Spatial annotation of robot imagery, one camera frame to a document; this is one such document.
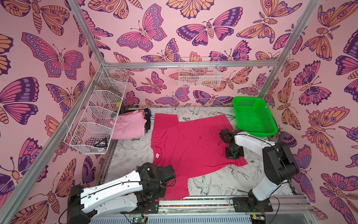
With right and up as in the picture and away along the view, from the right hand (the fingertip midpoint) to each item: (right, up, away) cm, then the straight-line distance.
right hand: (232, 158), depth 88 cm
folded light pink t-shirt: (-70, +20, +12) cm, 73 cm away
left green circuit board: (-53, -26, -18) cm, 62 cm away
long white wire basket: (-82, +21, -14) cm, 85 cm away
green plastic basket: (+27, +28, +25) cm, 46 cm away
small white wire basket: (-20, +57, +6) cm, 61 cm away
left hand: (-42, -14, -19) cm, 48 cm away
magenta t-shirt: (-24, +5, +7) cm, 26 cm away
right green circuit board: (+6, -26, -17) cm, 32 cm away
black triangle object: (-74, +13, -12) cm, 76 cm away
